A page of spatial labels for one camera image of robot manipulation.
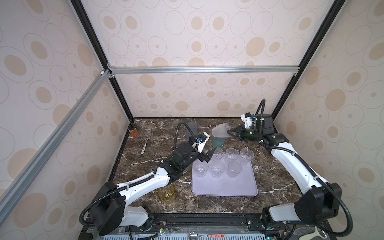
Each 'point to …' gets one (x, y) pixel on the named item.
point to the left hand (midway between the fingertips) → (213, 140)
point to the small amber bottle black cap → (133, 131)
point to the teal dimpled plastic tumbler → (218, 142)
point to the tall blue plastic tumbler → (193, 127)
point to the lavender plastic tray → (244, 185)
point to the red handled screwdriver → (214, 235)
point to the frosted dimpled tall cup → (221, 130)
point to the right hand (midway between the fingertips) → (228, 130)
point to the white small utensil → (143, 148)
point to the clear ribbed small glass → (217, 168)
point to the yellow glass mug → (166, 192)
